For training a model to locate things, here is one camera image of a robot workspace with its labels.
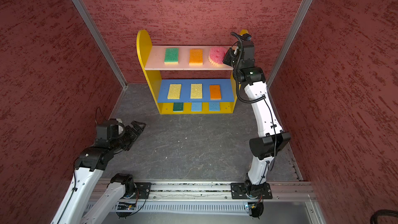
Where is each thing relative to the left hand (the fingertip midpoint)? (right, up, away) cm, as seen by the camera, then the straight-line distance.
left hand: (142, 133), depth 74 cm
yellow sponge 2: (+25, +22, +23) cm, 41 cm away
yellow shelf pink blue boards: (+18, +32, +45) cm, 58 cm away
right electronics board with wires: (+55, -35, -2) cm, 66 cm away
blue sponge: (+25, +12, +29) cm, 40 cm away
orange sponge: (+37, +21, +22) cm, 48 cm away
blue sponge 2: (+37, +12, +32) cm, 51 cm away
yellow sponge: (+11, +21, +23) cm, 33 cm away
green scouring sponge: (+12, +11, +30) cm, 34 cm away
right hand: (+41, +39, 0) cm, 57 cm away
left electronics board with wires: (-9, -36, -2) cm, 37 cm away
